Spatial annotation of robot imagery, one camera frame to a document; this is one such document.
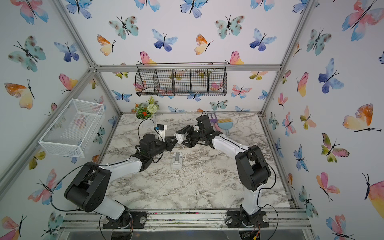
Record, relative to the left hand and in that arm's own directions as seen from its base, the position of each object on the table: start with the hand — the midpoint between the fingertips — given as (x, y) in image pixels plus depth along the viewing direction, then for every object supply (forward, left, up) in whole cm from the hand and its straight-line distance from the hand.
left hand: (180, 137), depth 85 cm
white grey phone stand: (-1, 0, +1) cm, 2 cm away
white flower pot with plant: (+24, +24, -2) cm, 34 cm away
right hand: (0, +2, +3) cm, 3 cm away
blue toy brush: (+24, -31, -17) cm, 43 cm away
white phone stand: (-7, +3, -15) cm, 17 cm away
